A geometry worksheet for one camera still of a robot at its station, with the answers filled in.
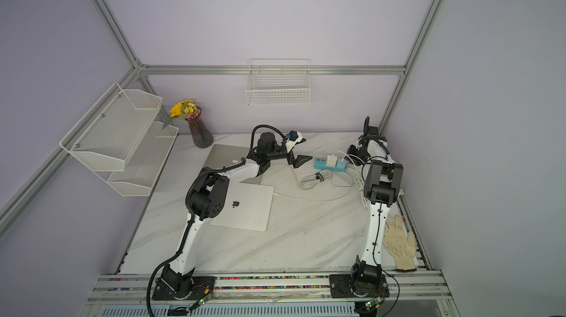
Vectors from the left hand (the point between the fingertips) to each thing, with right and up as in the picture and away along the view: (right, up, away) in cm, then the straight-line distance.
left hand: (308, 148), depth 93 cm
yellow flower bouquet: (-55, +17, +5) cm, 58 cm away
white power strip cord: (+26, -12, +10) cm, 30 cm away
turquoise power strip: (+7, -7, +11) cm, 15 cm away
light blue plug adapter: (+16, -8, +8) cm, 20 cm away
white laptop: (-25, -26, 0) cm, 36 cm away
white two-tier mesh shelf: (-75, +3, -10) cm, 75 cm away
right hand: (+22, -6, +15) cm, 27 cm away
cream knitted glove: (+35, -38, -11) cm, 53 cm away
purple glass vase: (-53, +7, +17) cm, 56 cm away
